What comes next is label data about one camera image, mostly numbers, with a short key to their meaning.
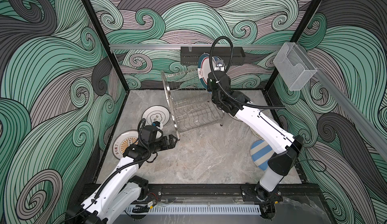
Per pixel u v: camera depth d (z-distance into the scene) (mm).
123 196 545
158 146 669
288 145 423
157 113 1043
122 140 916
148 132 602
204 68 815
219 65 564
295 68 780
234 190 750
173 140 713
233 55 951
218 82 491
